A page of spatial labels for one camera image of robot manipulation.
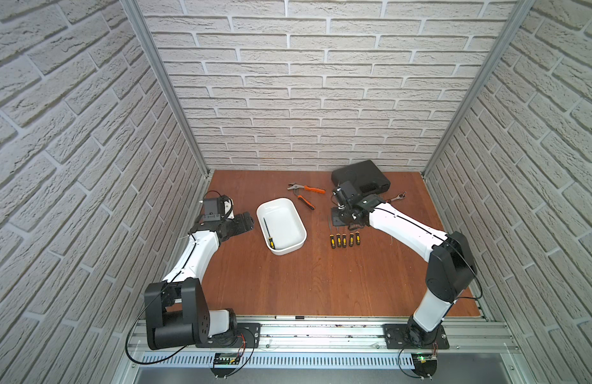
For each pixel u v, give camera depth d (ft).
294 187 3.72
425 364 2.32
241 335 2.38
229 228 2.42
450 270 1.50
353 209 2.12
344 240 3.11
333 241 3.10
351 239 3.11
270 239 3.11
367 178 3.68
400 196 3.61
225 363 2.34
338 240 3.10
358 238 3.11
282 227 3.29
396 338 2.40
